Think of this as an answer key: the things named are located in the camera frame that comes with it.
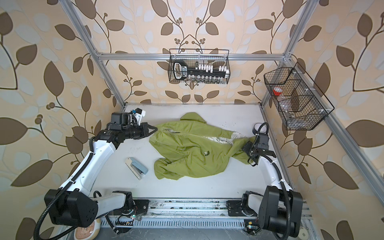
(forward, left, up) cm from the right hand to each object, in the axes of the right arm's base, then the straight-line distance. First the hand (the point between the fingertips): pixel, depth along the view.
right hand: (249, 150), depth 87 cm
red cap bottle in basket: (+21, -14, +27) cm, 37 cm away
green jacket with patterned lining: (+4, +33, -3) cm, 34 cm away
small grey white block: (-6, +66, -5) cm, 66 cm away
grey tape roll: (+19, -11, -3) cm, 22 cm away
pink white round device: (-36, +81, -5) cm, 89 cm away
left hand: (+5, +51, +18) cm, 55 cm away
